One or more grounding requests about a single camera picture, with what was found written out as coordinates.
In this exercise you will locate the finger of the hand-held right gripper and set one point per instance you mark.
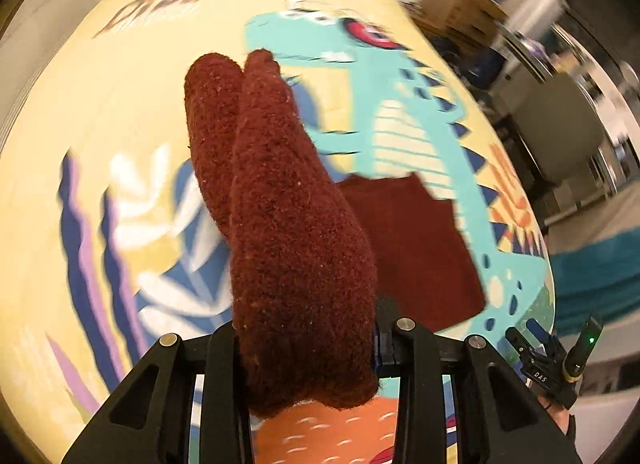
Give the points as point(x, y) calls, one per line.
point(519, 342)
point(540, 333)

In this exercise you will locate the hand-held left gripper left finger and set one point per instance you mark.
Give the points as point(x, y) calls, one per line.
point(225, 384)

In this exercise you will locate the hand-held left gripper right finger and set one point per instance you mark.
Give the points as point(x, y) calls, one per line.
point(415, 374)

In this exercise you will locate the dark red knit sweater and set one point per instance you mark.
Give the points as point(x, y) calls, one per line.
point(295, 254)

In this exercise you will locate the teal cloth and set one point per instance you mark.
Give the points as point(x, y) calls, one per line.
point(597, 279)

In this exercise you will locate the grey upholstered chair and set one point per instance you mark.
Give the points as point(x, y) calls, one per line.
point(560, 129)

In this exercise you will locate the dark blue bag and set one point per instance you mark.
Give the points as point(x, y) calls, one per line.
point(484, 65)

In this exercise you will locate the white study desk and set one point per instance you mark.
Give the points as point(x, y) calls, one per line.
point(600, 59)

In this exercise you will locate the yellow dinosaur printed bedspread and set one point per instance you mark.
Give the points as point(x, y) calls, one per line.
point(100, 104)

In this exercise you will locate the cardboard box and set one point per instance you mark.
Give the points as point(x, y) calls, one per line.
point(457, 6)

